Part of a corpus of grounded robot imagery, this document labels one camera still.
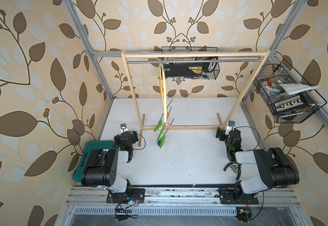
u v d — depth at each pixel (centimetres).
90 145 91
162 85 63
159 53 56
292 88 63
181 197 75
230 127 79
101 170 44
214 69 89
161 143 81
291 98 69
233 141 71
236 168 83
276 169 45
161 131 83
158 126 86
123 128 81
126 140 72
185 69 83
